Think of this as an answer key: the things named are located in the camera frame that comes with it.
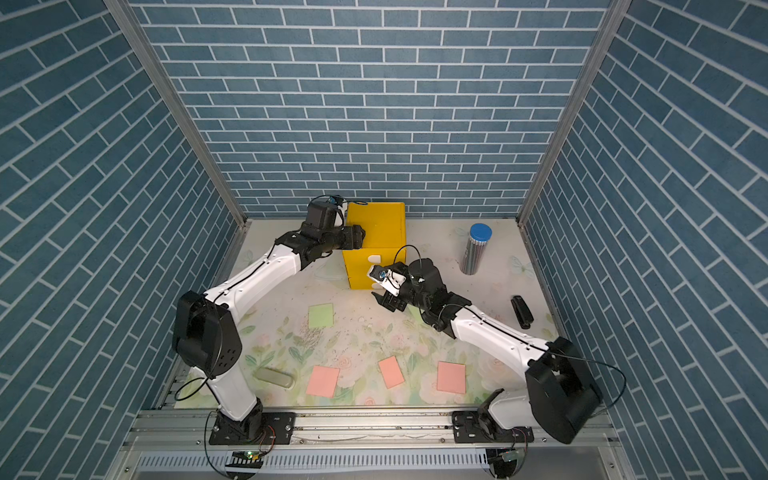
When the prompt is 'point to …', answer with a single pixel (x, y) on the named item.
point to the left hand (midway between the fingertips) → (363, 233)
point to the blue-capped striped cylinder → (475, 248)
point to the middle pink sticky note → (391, 371)
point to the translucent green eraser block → (280, 378)
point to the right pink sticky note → (451, 377)
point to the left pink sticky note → (323, 381)
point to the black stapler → (522, 312)
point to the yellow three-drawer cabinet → (385, 235)
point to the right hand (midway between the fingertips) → (386, 277)
